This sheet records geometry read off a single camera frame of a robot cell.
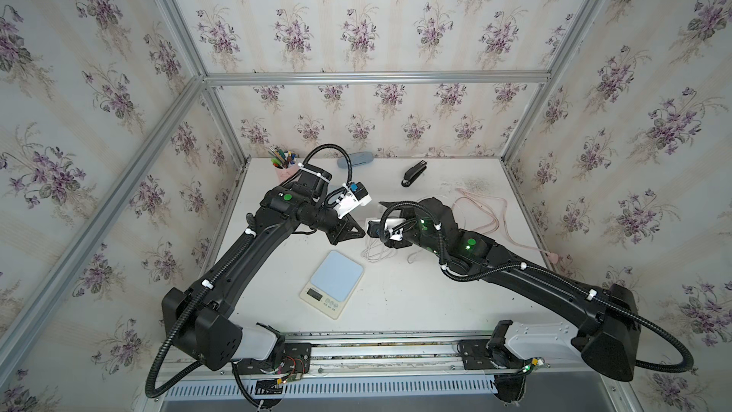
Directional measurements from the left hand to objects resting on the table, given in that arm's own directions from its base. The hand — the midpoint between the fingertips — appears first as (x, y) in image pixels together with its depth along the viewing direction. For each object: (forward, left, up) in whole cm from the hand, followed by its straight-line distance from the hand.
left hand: (361, 231), depth 72 cm
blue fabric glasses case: (+47, +2, -19) cm, 51 cm away
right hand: (+4, -7, +4) cm, 9 cm away
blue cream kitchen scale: (-5, +9, -23) cm, 25 cm away
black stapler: (+37, -20, -18) cm, 46 cm away
